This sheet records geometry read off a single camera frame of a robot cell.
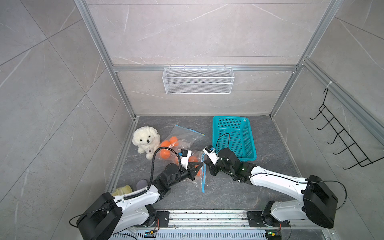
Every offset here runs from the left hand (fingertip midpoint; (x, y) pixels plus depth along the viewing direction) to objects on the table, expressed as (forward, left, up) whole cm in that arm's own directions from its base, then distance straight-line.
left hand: (204, 163), depth 75 cm
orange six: (+23, +19, -11) cm, 31 cm away
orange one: (+4, +5, -4) cm, 8 cm away
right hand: (+3, -1, -4) cm, 5 cm away
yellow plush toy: (-8, +45, -14) cm, 47 cm away
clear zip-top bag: (+21, +14, -8) cm, 27 cm away
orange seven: (+11, +22, -8) cm, 26 cm away
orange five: (+20, +23, -10) cm, 32 cm away
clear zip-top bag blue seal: (+6, +3, -4) cm, 8 cm away
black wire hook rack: (+4, -64, +15) cm, 65 cm away
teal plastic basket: (+24, -29, -18) cm, 41 cm away
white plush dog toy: (+16, +32, 0) cm, 35 cm away
